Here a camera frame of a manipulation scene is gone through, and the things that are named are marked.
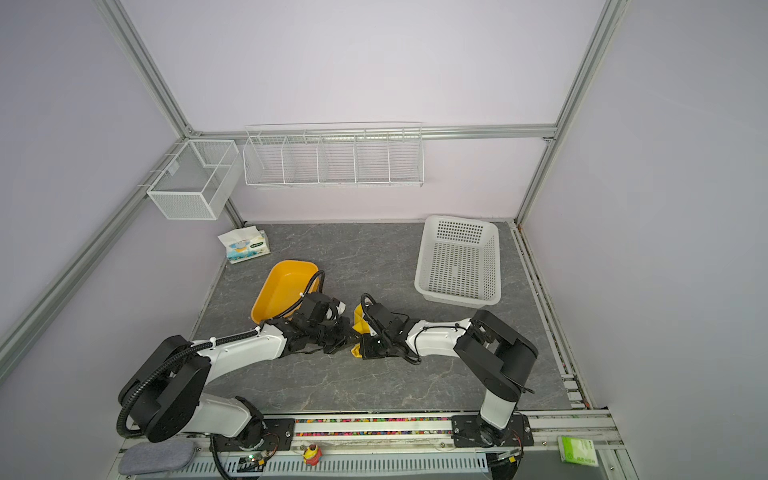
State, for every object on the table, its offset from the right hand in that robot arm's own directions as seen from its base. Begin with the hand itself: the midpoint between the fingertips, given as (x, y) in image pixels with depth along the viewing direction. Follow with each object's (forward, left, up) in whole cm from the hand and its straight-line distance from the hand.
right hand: (360, 353), depth 87 cm
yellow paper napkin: (+7, 0, +5) cm, 8 cm away
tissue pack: (+38, +44, +6) cm, 59 cm away
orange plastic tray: (+21, +27, +2) cm, 35 cm away
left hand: (+1, -2, +6) cm, 6 cm away
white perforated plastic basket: (+34, -33, 0) cm, 48 cm away
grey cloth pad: (-25, +48, +3) cm, 54 cm away
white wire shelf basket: (+56, +10, +30) cm, 64 cm away
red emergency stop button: (-25, +8, +5) cm, 27 cm away
